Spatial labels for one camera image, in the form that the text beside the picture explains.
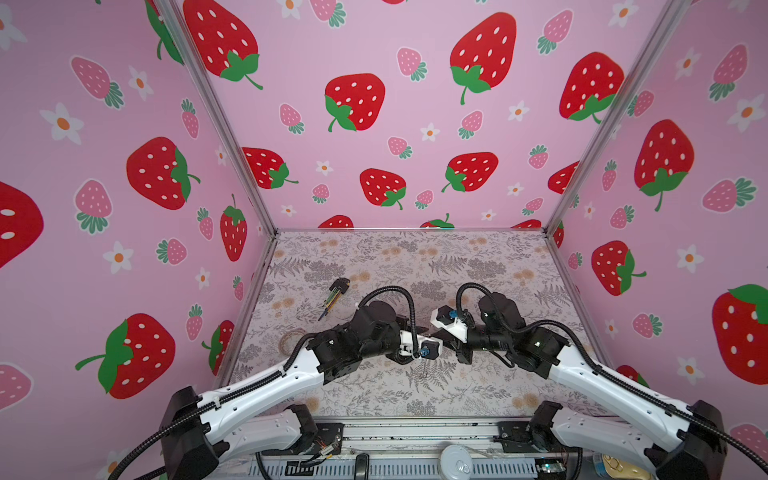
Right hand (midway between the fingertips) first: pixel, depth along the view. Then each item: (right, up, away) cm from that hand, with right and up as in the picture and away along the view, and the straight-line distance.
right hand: (430, 335), depth 71 cm
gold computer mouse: (+42, -29, -5) cm, 51 cm away
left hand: (-1, +3, -1) cm, 3 cm away
